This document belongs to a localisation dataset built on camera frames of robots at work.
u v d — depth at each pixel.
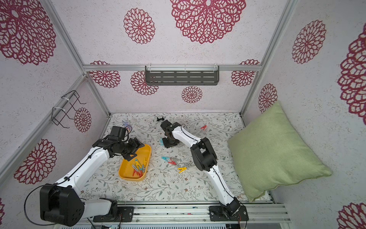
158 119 1.17
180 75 0.92
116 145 0.59
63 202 0.40
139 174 0.86
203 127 1.12
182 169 0.90
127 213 0.74
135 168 0.88
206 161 0.62
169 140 0.87
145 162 0.92
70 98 0.80
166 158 0.95
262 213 0.76
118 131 0.65
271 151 0.67
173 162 0.92
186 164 0.92
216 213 0.73
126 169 0.90
